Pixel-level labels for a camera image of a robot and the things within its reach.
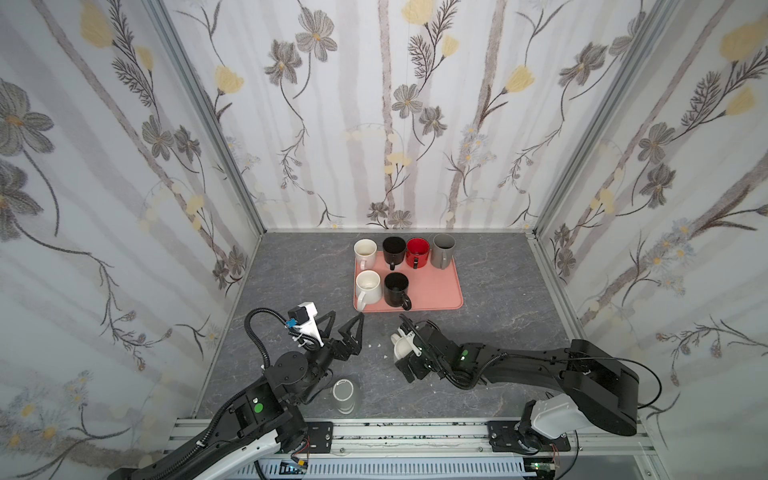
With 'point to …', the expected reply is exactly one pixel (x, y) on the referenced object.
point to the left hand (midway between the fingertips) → (346, 310)
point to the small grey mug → (344, 396)
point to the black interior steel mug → (396, 293)
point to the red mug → (417, 252)
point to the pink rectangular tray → (423, 288)
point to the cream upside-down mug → (401, 346)
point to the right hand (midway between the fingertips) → (399, 347)
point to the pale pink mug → (365, 250)
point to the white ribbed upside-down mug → (368, 288)
